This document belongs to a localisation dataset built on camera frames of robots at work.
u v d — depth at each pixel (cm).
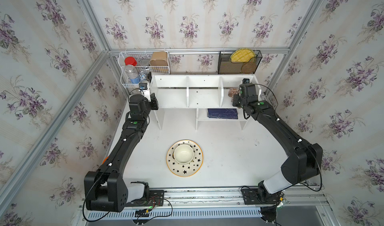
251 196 73
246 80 71
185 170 81
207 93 87
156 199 72
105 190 39
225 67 98
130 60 92
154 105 70
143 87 65
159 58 88
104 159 45
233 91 85
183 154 87
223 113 90
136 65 95
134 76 91
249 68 98
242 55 95
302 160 42
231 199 73
